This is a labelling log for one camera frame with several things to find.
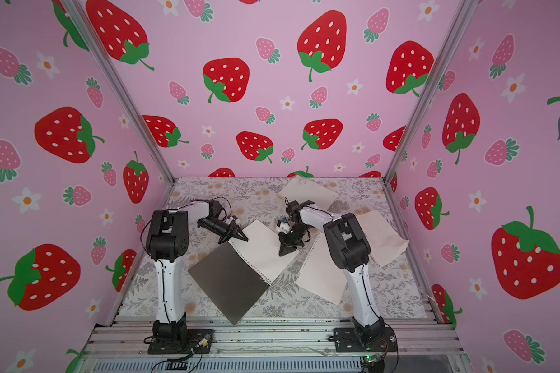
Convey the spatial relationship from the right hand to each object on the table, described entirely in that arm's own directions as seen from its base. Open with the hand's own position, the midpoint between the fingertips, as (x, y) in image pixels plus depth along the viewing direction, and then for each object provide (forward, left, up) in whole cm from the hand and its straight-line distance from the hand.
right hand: (287, 253), depth 95 cm
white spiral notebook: (+37, -5, 0) cm, 37 cm away
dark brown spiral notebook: (-11, +19, +2) cm, 22 cm away
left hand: (+3, +18, +2) cm, 18 cm away
